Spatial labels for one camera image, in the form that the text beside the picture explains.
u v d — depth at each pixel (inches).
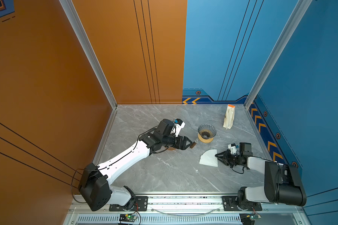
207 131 34.3
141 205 29.1
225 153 33.2
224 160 31.8
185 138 26.3
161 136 23.2
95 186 15.4
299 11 28.0
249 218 27.8
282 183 17.1
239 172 29.4
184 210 28.7
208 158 34.9
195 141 34.3
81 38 31.3
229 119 40.3
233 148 34.2
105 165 17.1
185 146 26.2
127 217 27.9
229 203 28.6
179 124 26.9
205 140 33.4
